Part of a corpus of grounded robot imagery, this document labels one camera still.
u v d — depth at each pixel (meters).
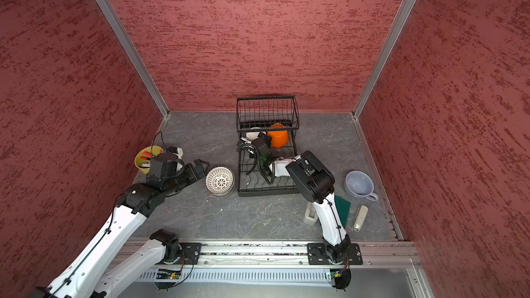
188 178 0.66
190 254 0.74
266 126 1.00
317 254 0.74
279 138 0.99
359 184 0.92
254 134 1.00
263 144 0.79
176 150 0.69
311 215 0.80
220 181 0.85
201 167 0.67
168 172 0.56
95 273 0.42
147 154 0.87
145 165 0.86
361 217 0.80
